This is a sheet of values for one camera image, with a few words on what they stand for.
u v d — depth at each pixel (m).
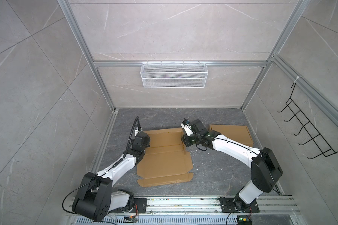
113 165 0.49
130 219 0.70
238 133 1.11
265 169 0.43
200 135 0.66
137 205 0.73
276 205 0.75
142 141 0.66
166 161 0.90
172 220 0.70
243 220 0.70
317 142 0.63
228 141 0.55
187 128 0.77
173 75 1.01
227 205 0.73
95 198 0.41
